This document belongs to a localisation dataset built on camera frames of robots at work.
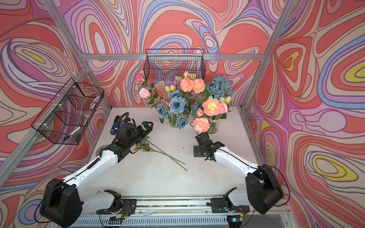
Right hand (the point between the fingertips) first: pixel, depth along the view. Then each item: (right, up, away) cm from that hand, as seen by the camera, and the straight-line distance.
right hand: (204, 153), depth 87 cm
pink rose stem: (-38, +2, +7) cm, 39 cm away
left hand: (-32, +17, -5) cm, 36 cm away
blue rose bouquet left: (-16, +26, -15) cm, 34 cm away
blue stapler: (-64, +15, +14) cm, 67 cm away
